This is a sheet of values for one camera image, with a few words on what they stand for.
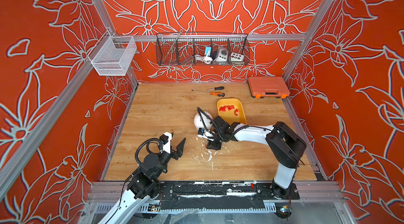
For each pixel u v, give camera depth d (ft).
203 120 2.67
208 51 2.73
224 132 2.28
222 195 2.39
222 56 2.96
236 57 3.08
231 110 3.40
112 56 3.09
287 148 1.55
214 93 3.63
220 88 3.76
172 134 2.50
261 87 3.64
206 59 2.79
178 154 2.23
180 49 3.30
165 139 2.05
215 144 2.59
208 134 2.60
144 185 1.90
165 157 2.16
